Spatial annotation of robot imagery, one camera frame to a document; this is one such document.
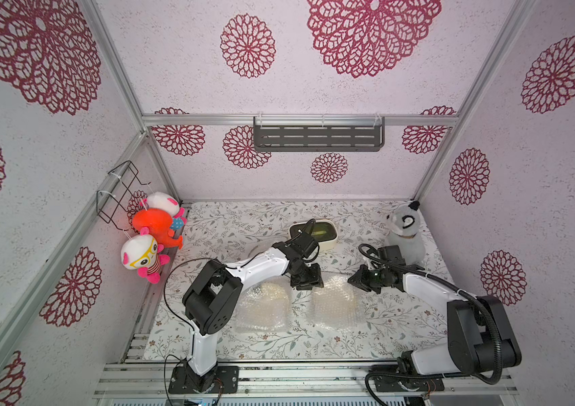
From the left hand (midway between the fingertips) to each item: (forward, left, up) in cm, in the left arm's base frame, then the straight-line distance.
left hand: (320, 287), depth 86 cm
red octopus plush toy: (+19, +56, +12) cm, 61 cm away
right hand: (+4, -11, -2) cm, 12 cm away
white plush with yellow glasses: (+6, +57, +13) cm, 59 cm away
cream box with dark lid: (+25, -4, -3) cm, 25 cm away
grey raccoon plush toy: (+18, -30, +12) cm, 37 cm away
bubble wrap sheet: (-5, -6, -4) cm, 9 cm away
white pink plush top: (+28, +56, +12) cm, 64 cm away
